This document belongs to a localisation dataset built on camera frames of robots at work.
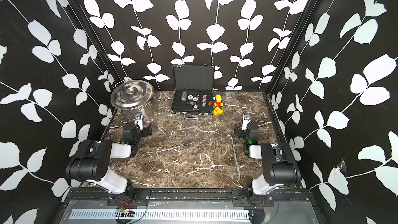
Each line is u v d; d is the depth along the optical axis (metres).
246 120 0.82
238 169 0.84
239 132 0.86
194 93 1.15
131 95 0.96
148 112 1.04
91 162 0.45
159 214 0.70
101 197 0.75
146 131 0.86
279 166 0.45
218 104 1.10
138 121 0.82
